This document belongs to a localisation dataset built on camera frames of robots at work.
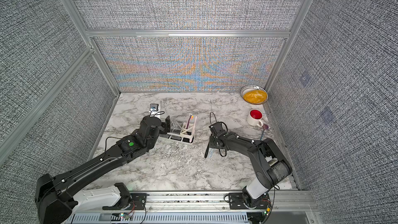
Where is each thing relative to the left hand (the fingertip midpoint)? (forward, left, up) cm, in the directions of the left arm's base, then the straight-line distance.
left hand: (165, 115), depth 75 cm
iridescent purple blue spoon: (+6, -59, -24) cm, 64 cm away
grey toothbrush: (+4, -11, -13) cm, 17 cm away
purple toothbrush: (+4, -10, -13) cm, 17 cm away
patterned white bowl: (+29, -57, -19) cm, 66 cm away
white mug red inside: (+10, -52, -19) cm, 56 cm away
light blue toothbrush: (-9, -23, -25) cm, 35 cm away
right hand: (-1, -25, -24) cm, 34 cm away
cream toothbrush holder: (-1, -8, -18) cm, 20 cm away
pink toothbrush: (+1, -14, -15) cm, 20 cm away
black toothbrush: (-8, -21, -25) cm, 34 cm away
